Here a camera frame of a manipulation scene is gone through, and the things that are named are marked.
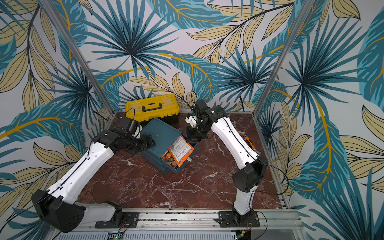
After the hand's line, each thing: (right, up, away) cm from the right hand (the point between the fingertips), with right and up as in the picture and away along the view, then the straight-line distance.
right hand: (187, 140), depth 75 cm
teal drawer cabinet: (-14, +2, +10) cm, 18 cm away
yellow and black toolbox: (-16, +20, +26) cm, 36 cm away
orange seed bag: (-3, -5, 0) cm, 6 cm away
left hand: (-19, -4, +1) cm, 20 cm away
